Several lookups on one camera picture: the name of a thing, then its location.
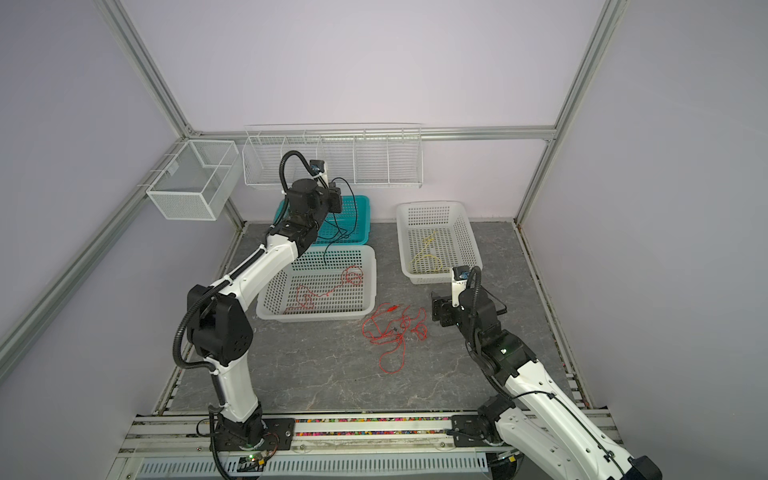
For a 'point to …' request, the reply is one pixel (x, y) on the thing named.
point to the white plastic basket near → (324, 282)
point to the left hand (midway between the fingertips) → (337, 184)
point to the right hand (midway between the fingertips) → (449, 293)
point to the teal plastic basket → (349, 227)
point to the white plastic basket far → (455, 242)
